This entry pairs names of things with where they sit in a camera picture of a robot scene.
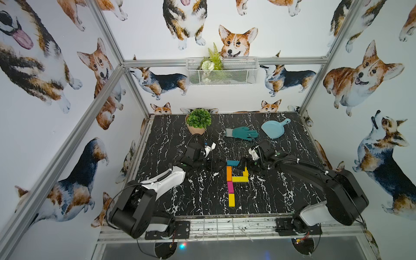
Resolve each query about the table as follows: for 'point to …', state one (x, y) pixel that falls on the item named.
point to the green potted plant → (197, 121)
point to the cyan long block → (232, 163)
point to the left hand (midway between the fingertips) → (222, 160)
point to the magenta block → (231, 187)
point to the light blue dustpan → (274, 129)
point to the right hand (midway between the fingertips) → (242, 168)
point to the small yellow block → (231, 197)
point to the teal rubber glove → (244, 132)
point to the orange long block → (229, 173)
